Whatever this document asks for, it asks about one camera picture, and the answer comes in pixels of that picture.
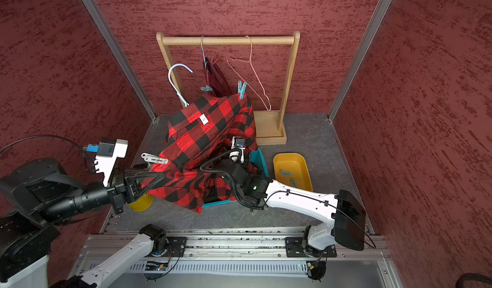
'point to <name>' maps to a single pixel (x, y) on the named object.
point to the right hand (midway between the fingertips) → (228, 154)
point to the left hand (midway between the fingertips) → (161, 181)
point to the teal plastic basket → (258, 155)
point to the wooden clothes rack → (270, 125)
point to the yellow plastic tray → (295, 163)
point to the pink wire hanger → (256, 75)
